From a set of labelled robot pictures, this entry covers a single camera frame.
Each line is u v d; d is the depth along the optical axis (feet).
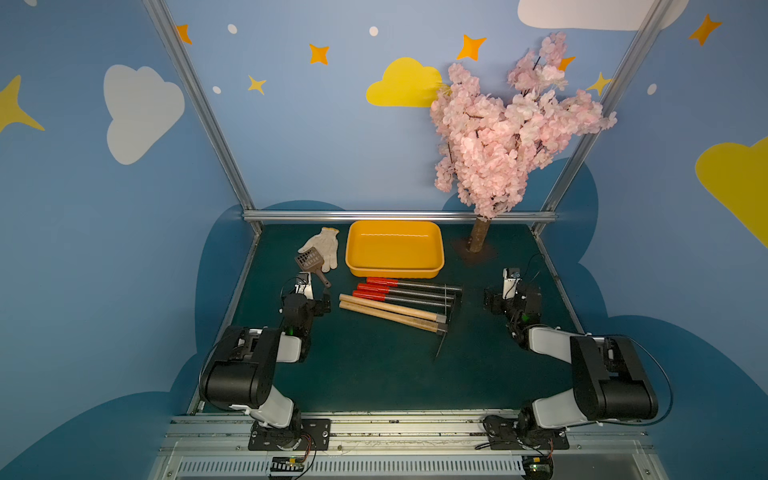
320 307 2.77
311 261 3.53
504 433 2.45
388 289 3.31
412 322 3.05
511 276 2.72
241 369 1.51
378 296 3.23
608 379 1.48
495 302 2.83
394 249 3.65
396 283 3.35
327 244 3.77
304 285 2.61
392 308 3.15
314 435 2.44
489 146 2.29
